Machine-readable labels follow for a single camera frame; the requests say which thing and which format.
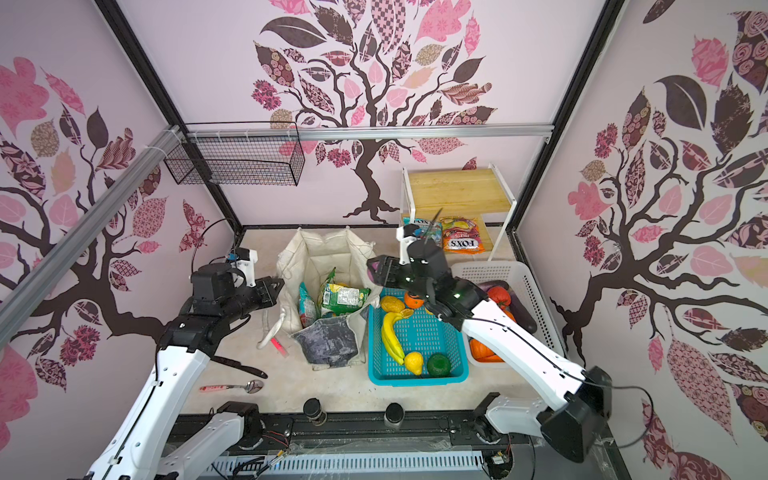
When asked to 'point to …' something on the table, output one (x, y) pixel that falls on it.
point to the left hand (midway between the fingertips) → (284, 286)
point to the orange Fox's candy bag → (461, 235)
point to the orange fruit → (413, 303)
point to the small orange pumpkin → (483, 353)
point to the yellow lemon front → (414, 362)
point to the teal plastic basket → (420, 331)
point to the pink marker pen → (279, 347)
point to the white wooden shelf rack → (460, 199)
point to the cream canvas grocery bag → (332, 342)
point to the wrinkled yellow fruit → (392, 304)
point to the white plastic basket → (526, 291)
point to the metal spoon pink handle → (251, 387)
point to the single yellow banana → (389, 332)
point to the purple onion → (374, 267)
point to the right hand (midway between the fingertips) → (374, 260)
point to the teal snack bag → (306, 307)
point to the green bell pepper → (438, 365)
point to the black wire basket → (240, 161)
